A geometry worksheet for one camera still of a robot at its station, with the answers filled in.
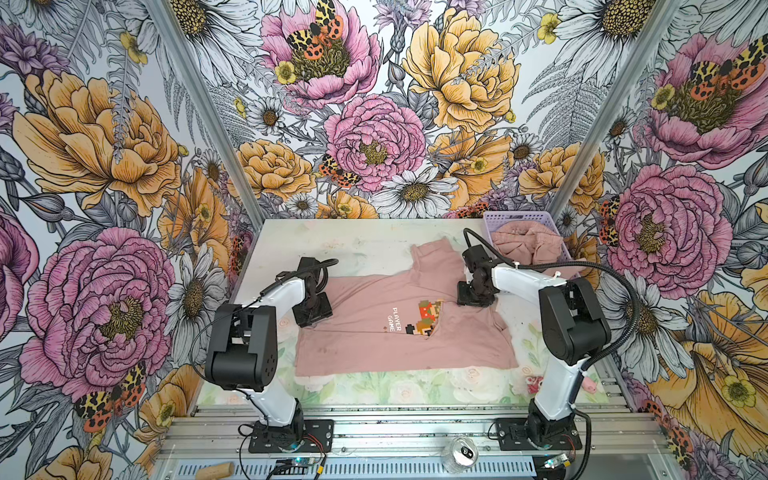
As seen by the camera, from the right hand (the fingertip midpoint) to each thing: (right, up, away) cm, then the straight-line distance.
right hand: (466, 308), depth 96 cm
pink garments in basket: (+24, +21, +11) cm, 34 cm away
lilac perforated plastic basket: (+15, +30, +19) cm, 39 cm away
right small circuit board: (+15, -31, -24) cm, 42 cm away
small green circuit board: (-47, -33, -23) cm, 62 cm away
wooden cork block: (-63, -31, -28) cm, 75 cm away
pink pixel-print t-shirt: (-18, -3, -1) cm, 19 cm away
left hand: (-45, -4, -4) cm, 46 cm away
